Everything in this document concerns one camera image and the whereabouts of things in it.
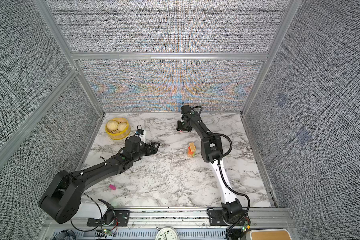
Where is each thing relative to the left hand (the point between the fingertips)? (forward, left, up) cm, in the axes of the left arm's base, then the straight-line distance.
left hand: (155, 144), depth 87 cm
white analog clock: (-42, -6, -8) cm, 43 cm away
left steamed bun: (+21, +31, -5) cm, 38 cm away
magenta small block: (-19, +24, -12) cm, 33 cm away
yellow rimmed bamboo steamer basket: (+15, +29, -9) cm, 34 cm away
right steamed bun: (+20, +25, -5) cm, 32 cm away
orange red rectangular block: (-3, -21, -6) cm, 22 cm away
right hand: (+21, -16, -11) cm, 29 cm away
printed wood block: (-1, -22, -3) cm, 22 cm away
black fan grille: (-40, +39, -10) cm, 57 cm away
